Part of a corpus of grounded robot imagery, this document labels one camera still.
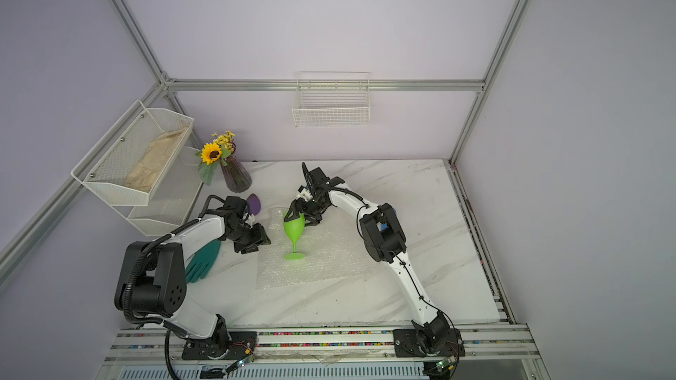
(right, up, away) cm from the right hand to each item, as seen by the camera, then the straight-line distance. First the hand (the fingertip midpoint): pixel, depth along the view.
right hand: (294, 224), depth 94 cm
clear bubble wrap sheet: (+13, -8, -1) cm, 16 cm away
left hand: (-10, -8, -3) cm, 13 cm away
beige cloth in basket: (-41, +19, -17) cm, 48 cm away
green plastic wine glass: (0, -1, -3) cm, 4 cm away
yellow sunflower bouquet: (-28, +26, -3) cm, 38 cm away
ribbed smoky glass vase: (-26, +19, +10) cm, 33 cm away
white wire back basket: (+14, +46, +1) cm, 48 cm away
